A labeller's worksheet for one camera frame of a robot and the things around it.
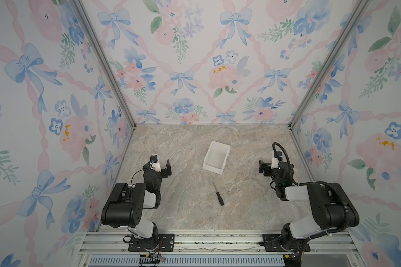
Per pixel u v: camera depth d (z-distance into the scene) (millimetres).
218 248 733
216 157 1032
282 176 731
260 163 919
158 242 730
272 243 732
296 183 663
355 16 708
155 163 778
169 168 858
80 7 688
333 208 457
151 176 706
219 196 876
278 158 798
